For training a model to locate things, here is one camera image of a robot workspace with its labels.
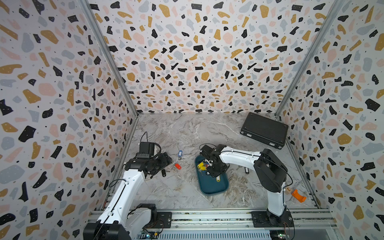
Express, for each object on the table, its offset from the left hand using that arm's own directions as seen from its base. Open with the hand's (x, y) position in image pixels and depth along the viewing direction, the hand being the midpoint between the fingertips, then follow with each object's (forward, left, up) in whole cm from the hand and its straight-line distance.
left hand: (168, 161), depth 81 cm
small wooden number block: (-13, -65, -11) cm, 67 cm away
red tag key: (+4, -3, -14) cm, 14 cm away
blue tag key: (+11, -4, -13) cm, 17 cm away
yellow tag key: (+2, -18, -11) cm, 21 cm away
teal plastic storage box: (-9, -22, -13) cm, 27 cm away
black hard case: (+26, -65, -8) cm, 71 cm away
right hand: (-2, -26, -13) cm, 29 cm away
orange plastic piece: (-16, -71, -13) cm, 74 cm away
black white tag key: (-1, +5, -13) cm, 14 cm away
